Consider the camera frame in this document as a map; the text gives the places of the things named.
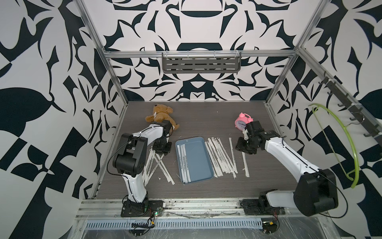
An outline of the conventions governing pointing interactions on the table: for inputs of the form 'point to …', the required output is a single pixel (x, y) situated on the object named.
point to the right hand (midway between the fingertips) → (237, 145)
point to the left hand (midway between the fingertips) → (163, 150)
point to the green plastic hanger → (348, 177)
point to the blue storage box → (200, 166)
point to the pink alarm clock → (242, 120)
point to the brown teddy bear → (162, 112)
